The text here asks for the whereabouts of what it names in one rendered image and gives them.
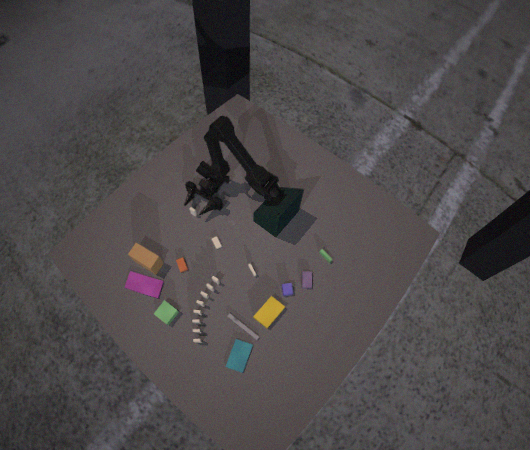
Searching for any orange rectangular block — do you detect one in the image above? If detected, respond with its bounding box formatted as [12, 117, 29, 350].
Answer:
[176, 257, 187, 272]

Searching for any yellow rectangular block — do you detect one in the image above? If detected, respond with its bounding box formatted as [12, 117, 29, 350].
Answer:
[253, 296, 284, 329]

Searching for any purple flat block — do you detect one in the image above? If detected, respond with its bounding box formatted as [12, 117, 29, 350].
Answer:
[124, 271, 164, 299]
[302, 271, 312, 289]

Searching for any teal flat block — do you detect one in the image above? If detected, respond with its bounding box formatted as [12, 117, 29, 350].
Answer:
[225, 339, 253, 373]

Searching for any small blue cube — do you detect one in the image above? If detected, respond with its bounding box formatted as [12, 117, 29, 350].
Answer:
[282, 283, 293, 296]

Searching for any green rectangular block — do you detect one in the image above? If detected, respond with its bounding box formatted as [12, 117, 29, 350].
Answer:
[319, 249, 332, 263]
[154, 300, 179, 325]

